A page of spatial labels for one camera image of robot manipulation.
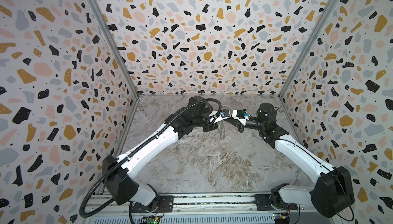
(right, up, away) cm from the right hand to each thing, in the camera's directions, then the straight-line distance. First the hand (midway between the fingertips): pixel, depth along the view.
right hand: (225, 115), depth 72 cm
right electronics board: (+26, -48, 0) cm, 55 cm away
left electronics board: (-34, -48, -2) cm, 59 cm away
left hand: (-2, 0, -1) cm, 2 cm away
